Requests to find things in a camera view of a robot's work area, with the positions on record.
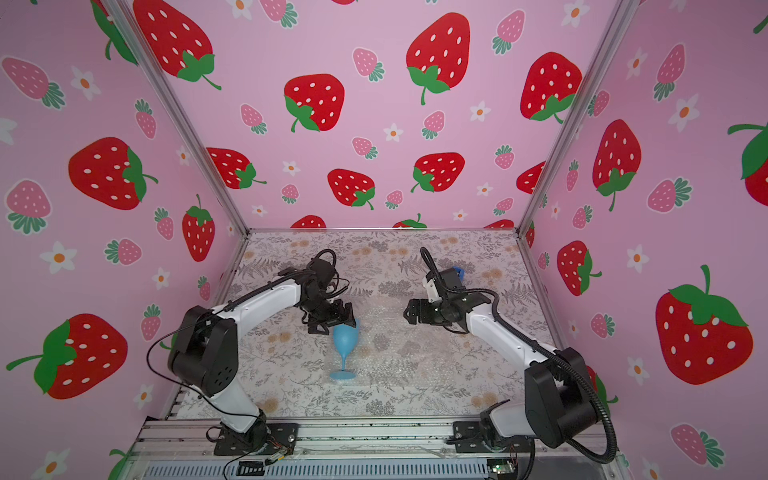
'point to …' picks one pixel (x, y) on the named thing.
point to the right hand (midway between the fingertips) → (411, 316)
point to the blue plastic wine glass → (346, 338)
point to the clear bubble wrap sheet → (387, 351)
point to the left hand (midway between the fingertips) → (346, 326)
